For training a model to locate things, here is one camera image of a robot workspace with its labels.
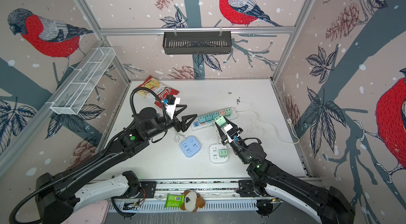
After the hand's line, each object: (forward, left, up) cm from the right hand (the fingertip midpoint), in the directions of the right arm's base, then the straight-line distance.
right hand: (219, 121), depth 69 cm
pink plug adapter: (+17, -2, -19) cm, 25 cm away
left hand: (+1, +12, +6) cm, 14 cm away
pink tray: (-34, +52, -21) cm, 66 cm away
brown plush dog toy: (-27, +11, -23) cm, 37 cm away
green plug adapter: (-1, 0, +2) cm, 3 cm away
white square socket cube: (-6, +3, -24) cm, 24 cm away
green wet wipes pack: (-28, +20, -24) cm, 42 cm away
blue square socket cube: (-3, +16, -23) cm, 28 cm away
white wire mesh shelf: (+4, +68, +7) cm, 69 cm away
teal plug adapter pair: (+15, +3, -18) cm, 24 cm away
